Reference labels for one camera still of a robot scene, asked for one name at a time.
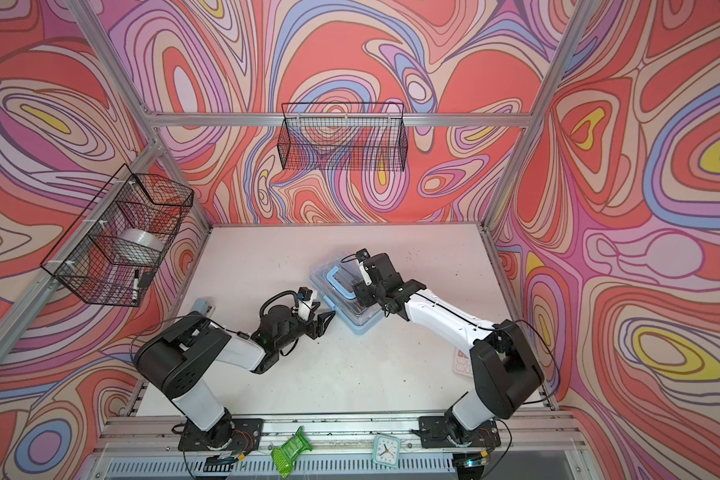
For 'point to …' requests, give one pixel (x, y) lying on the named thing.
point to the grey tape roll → (143, 238)
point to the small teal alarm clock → (386, 451)
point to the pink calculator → (462, 364)
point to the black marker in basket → (136, 285)
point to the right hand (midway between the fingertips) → (370, 289)
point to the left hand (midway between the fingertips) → (330, 307)
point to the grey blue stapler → (200, 305)
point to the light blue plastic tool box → (335, 282)
